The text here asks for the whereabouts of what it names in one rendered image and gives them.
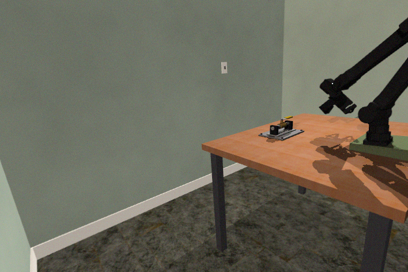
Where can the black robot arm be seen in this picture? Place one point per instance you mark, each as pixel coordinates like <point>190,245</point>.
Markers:
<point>377,113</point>

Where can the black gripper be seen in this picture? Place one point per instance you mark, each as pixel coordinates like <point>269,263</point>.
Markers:
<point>347,102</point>

